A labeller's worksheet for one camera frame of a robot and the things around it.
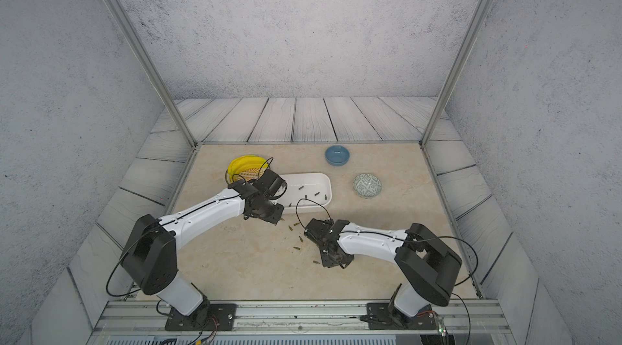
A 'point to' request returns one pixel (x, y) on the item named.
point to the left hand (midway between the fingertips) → (280, 216)
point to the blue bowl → (337, 155)
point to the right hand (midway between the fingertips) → (335, 260)
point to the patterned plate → (251, 173)
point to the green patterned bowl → (367, 185)
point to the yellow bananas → (243, 163)
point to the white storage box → (306, 193)
